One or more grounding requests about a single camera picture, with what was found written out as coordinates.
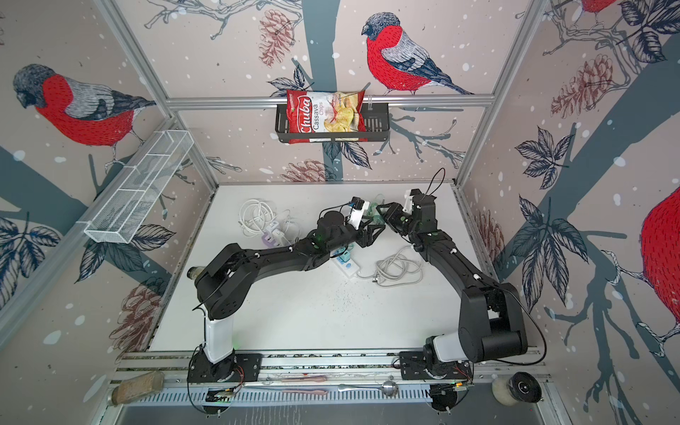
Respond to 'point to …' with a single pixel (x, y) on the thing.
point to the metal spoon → (389, 388)
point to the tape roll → (516, 389)
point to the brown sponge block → (137, 387)
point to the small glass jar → (193, 272)
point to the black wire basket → (377, 128)
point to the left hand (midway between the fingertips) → (384, 220)
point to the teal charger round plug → (345, 257)
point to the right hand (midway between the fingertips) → (377, 208)
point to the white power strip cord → (254, 216)
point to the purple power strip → (269, 240)
